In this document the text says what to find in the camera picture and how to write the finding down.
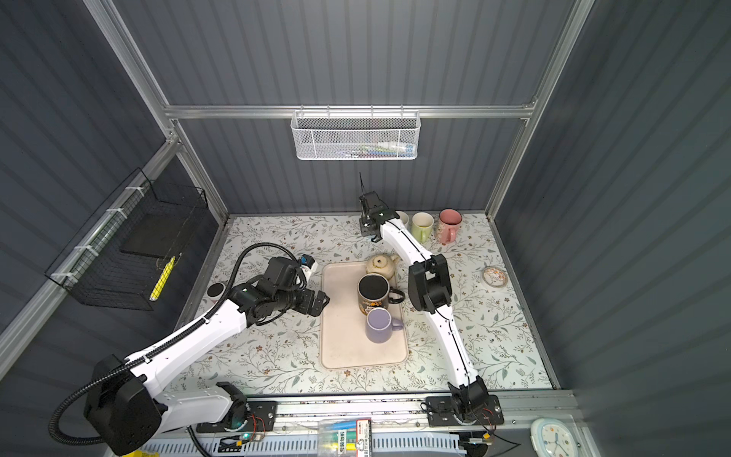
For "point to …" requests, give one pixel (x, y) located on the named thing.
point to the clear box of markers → (345, 437)
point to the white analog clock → (550, 438)
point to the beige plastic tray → (344, 340)
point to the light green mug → (422, 227)
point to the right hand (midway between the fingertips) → (375, 223)
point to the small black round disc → (215, 289)
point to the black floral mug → (374, 290)
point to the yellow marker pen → (166, 273)
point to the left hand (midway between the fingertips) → (318, 298)
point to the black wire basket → (125, 253)
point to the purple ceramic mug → (380, 325)
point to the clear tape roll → (495, 276)
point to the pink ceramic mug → (448, 225)
